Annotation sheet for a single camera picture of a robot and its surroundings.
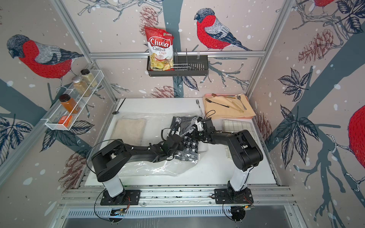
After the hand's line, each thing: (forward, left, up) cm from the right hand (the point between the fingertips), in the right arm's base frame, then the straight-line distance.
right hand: (189, 135), depth 95 cm
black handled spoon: (+35, -16, -2) cm, 39 cm away
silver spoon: (+40, -43, -2) cm, 58 cm away
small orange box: (-13, +57, +32) cm, 66 cm away
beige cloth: (+1, +41, +1) cm, 41 cm away
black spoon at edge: (+18, +58, 0) cm, 60 cm away
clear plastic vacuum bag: (+5, +26, -1) cm, 26 cm away
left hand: (-4, +2, +3) cm, 5 cm away
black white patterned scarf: (0, +4, +12) cm, 13 cm away
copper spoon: (+41, -22, -2) cm, 47 cm away
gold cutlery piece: (+27, -41, -4) cm, 49 cm away
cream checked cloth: (+8, -31, +2) cm, 32 cm away
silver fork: (+33, -7, -3) cm, 33 cm away
